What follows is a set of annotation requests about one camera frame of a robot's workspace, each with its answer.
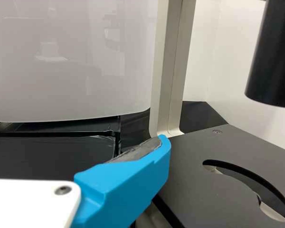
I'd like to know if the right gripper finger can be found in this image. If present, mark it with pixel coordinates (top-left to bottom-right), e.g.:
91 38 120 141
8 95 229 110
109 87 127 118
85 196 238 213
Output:
72 134 171 228

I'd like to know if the cream microscope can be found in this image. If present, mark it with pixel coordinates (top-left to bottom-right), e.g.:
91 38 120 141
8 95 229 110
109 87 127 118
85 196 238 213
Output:
137 0 285 228

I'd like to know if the white box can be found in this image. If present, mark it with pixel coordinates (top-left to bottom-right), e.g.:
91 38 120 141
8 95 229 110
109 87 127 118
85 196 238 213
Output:
0 0 159 123

